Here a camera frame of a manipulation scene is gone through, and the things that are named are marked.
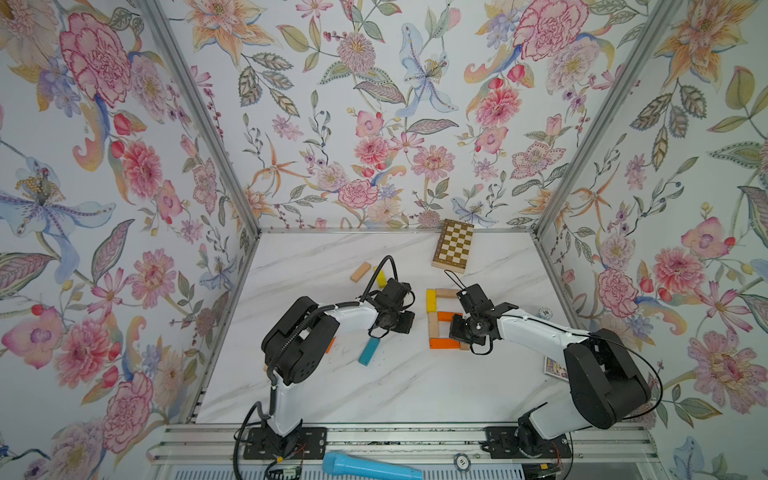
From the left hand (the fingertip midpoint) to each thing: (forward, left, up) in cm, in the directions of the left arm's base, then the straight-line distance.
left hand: (415, 323), depth 94 cm
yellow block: (+9, -6, -2) cm, 11 cm away
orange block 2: (-6, -8, -1) cm, 10 cm away
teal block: (-10, +15, -1) cm, 18 cm away
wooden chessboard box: (+32, -17, 0) cm, 36 cm away
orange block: (+2, -10, 0) cm, 10 cm away
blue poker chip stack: (+1, -39, +5) cm, 39 cm away
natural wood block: (0, -6, -2) cm, 6 cm away
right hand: (-2, -11, 0) cm, 11 cm away
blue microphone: (-37, +20, +3) cm, 42 cm away
